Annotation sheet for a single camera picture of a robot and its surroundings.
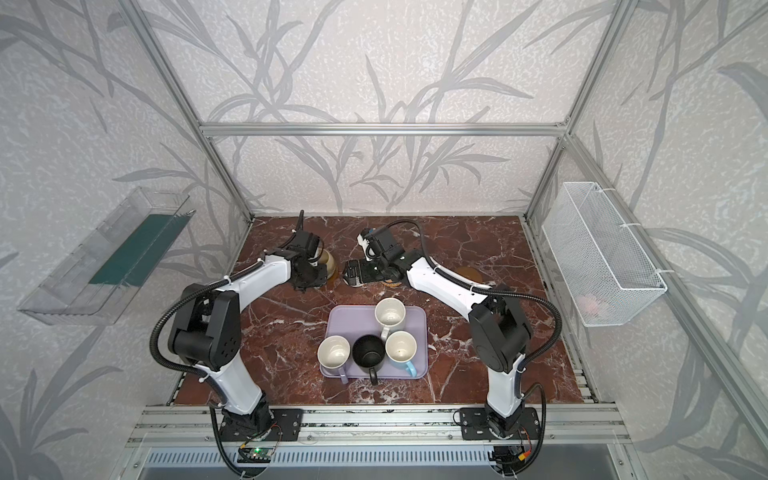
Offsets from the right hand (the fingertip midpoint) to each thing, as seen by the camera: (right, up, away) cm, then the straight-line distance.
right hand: (357, 263), depth 86 cm
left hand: (-13, -3, +10) cm, 16 cm away
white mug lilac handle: (-7, -26, -2) cm, 27 cm away
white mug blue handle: (+13, -25, -2) cm, 28 cm away
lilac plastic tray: (-2, -18, +5) cm, 19 cm away
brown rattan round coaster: (+9, -6, +2) cm, 11 cm away
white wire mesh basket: (+55, 0, -26) cm, 61 cm away
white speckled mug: (+9, -16, +6) cm, 20 cm away
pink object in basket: (+59, -9, -15) cm, 61 cm away
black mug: (+4, -26, -2) cm, 26 cm away
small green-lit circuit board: (-22, -45, -15) cm, 52 cm away
